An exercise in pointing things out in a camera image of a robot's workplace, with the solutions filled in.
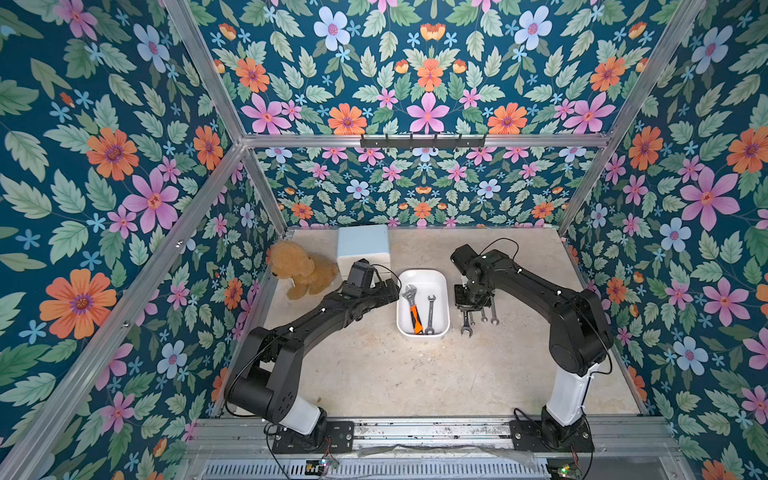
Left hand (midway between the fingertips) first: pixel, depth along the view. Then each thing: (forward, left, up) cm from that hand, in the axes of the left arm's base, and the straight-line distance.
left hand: (393, 289), depth 90 cm
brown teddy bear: (+6, +26, +3) cm, 27 cm away
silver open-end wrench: (-5, -11, -11) cm, 16 cm away
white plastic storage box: (+7, -12, -9) cm, 16 cm away
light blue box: (+15, +6, +6) cm, 17 cm away
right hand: (-6, -21, -3) cm, 22 cm away
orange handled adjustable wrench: (-4, -6, -10) cm, 12 cm away
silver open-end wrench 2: (-12, -21, -4) cm, 24 cm away
